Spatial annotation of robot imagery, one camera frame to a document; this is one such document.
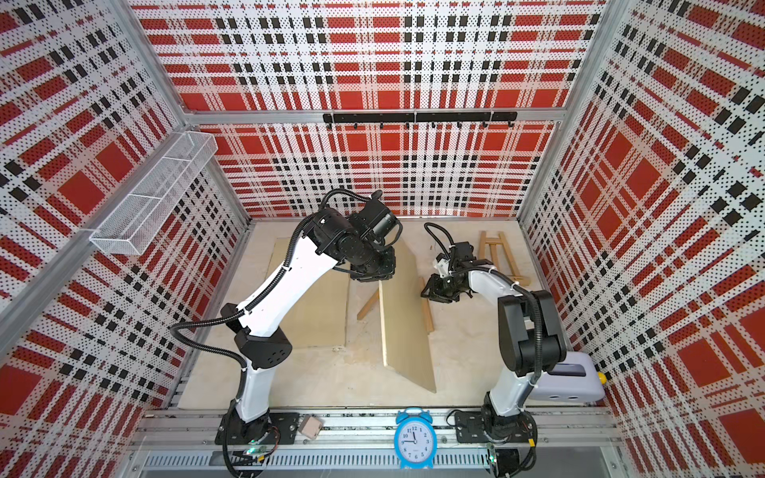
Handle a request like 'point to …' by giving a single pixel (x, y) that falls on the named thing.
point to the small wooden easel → (507, 255)
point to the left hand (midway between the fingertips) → (393, 276)
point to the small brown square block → (310, 427)
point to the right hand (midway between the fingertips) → (430, 294)
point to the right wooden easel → (378, 296)
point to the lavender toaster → (576, 380)
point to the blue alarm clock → (415, 438)
